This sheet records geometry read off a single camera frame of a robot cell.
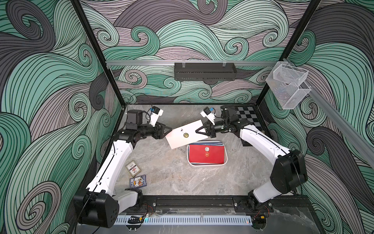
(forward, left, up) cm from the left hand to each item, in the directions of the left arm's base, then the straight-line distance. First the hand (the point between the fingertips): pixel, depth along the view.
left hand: (167, 126), depth 74 cm
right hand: (0, -16, -4) cm, 16 cm away
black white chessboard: (+30, -59, -23) cm, 70 cm away
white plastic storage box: (+2, -25, -19) cm, 32 cm away
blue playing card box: (-20, +16, -25) cm, 36 cm away
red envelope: (-5, -23, -22) cm, 32 cm away
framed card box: (-13, +21, -24) cm, 35 cm away
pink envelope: (-3, -10, -4) cm, 11 cm away
